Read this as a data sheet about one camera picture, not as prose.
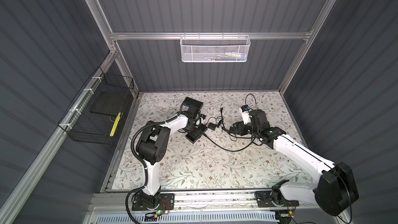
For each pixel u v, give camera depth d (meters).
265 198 0.73
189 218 0.77
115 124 0.69
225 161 0.87
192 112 0.81
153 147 0.52
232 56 0.91
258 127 0.63
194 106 0.85
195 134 0.87
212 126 1.00
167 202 0.72
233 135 0.96
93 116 0.72
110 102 0.79
